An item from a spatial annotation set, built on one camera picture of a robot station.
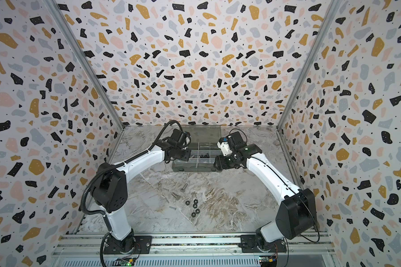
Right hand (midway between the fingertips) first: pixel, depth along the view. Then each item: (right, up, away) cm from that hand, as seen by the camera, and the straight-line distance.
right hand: (216, 161), depth 81 cm
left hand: (-15, +4, +10) cm, 18 cm away
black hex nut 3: (-11, -27, +2) cm, 29 cm away
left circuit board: (-39, -41, -11) cm, 58 cm away
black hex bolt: (-5, +1, +22) cm, 23 cm away
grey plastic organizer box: (-7, +5, +25) cm, 27 cm away
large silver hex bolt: (-21, -19, +7) cm, 29 cm away
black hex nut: (-15, -22, +5) cm, 27 cm away
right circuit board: (+22, -42, -10) cm, 48 cm away
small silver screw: (-22, -25, +4) cm, 34 cm away
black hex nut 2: (-10, -25, +3) cm, 27 cm away
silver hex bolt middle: (-18, -17, +9) cm, 26 cm away
